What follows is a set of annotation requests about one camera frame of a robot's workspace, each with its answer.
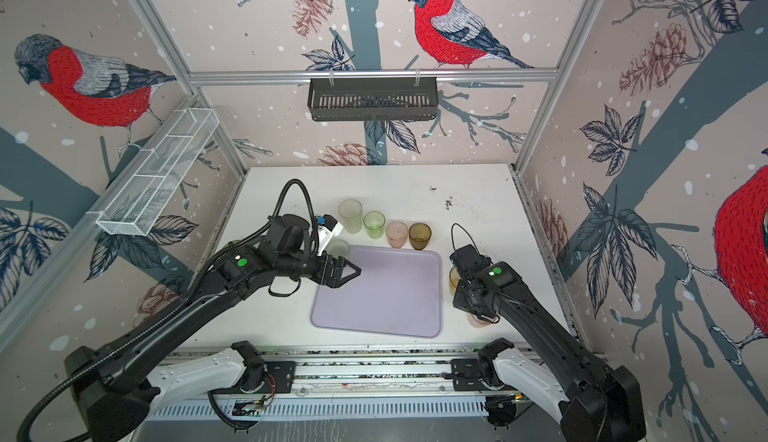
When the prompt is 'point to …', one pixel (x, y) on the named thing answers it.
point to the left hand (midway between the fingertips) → (347, 269)
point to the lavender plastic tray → (397, 292)
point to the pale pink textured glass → (397, 232)
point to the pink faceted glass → (476, 323)
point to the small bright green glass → (374, 222)
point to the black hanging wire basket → (356, 101)
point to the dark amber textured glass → (419, 234)
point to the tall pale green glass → (351, 211)
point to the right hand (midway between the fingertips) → (462, 306)
